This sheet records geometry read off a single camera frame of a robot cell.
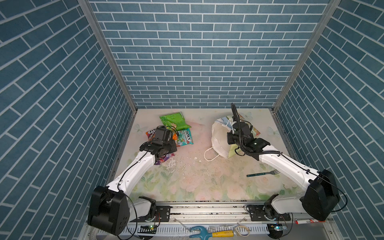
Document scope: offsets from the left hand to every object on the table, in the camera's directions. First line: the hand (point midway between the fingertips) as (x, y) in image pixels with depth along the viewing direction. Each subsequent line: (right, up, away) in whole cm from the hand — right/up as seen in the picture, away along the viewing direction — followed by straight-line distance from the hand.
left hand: (174, 145), depth 85 cm
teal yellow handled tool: (+17, -38, -18) cm, 45 cm away
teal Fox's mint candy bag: (+4, +3, +14) cm, 15 cm away
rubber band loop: (+32, -37, -15) cm, 51 cm away
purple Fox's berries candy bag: (-7, -9, +5) cm, 13 cm away
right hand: (+32, +9, -1) cm, 33 cm away
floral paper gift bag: (+27, +4, +11) cm, 29 cm away
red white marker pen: (+63, -35, -15) cm, 74 cm away
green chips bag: (-2, +14, +20) cm, 25 cm away
